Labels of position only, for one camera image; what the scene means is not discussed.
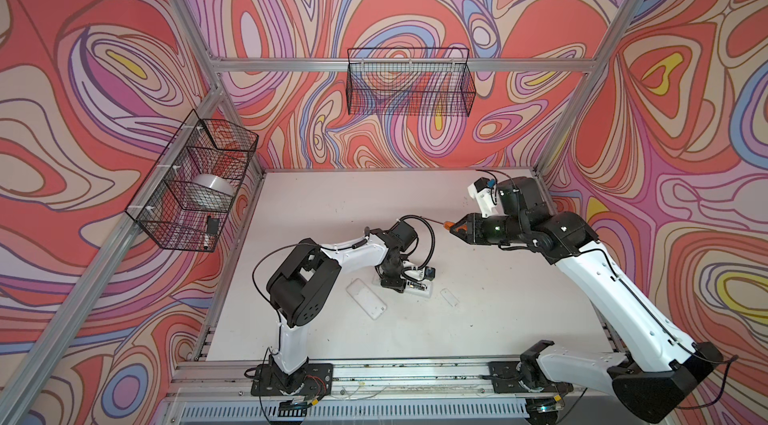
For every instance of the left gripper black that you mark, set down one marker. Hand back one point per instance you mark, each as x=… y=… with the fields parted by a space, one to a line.
x=394 y=284

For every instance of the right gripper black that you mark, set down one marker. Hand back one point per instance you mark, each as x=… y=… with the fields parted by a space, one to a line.
x=467 y=228

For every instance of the orange handled screwdriver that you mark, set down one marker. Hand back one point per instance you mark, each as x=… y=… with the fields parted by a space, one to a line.
x=445 y=224

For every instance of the white battery cover plate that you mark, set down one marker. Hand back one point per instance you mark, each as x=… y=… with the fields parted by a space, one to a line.
x=366 y=299

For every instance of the white remote control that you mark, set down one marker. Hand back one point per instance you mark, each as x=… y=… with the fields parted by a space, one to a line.
x=420 y=289

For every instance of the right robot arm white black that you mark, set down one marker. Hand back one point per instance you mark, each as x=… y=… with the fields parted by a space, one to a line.
x=661 y=364

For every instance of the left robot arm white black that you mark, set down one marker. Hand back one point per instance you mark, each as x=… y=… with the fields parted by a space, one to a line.
x=300 y=287

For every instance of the small black item in basket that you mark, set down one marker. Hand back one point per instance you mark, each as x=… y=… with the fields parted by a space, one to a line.
x=212 y=227

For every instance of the white tape roll in basket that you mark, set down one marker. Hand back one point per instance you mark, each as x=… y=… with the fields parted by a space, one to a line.
x=211 y=192

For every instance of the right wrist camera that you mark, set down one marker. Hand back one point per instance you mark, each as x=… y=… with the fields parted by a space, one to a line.
x=483 y=191

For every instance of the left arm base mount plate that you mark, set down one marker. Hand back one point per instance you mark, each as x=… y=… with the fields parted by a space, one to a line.
x=310 y=380

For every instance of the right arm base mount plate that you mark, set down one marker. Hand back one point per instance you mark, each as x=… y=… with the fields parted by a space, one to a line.
x=510 y=377

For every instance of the black wire basket back wall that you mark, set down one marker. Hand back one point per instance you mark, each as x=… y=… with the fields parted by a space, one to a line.
x=409 y=81

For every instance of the black wire basket wall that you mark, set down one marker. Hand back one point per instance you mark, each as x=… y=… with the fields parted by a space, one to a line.
x=409 y=81
x=185 y=202

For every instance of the aluminium front rail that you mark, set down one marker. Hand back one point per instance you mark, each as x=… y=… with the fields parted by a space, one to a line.
x=384 y=391

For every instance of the black wire basket left wall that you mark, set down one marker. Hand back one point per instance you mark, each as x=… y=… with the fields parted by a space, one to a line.
x=185 y=202

